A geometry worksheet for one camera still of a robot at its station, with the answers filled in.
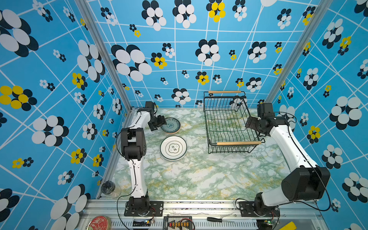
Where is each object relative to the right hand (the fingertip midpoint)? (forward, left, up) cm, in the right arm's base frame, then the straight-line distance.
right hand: (258, 125), depth 83 cm
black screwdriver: (-45, +26, -19) cm, 55 cm away
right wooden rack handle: (-11, +14, -1) cm, 18 cm away
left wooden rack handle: (+37, +14, -5) cm, 40 cm away
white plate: (-6, +52, -17) cm, 55 cm away
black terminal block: (-46, +46, -18) cm, 68 cm away
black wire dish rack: (+24, +12, -17) cm, 32 cm away
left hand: (+12, +60, -14) cm, 62 cm away
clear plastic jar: (-33, +81, -9) cm, 88 cm away
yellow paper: (-47, -8, -20) cm, 52 cm away
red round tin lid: (-47, +83, -16) cm, 97 cm away
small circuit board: (-46, +65, -22) cm, 83 cm away
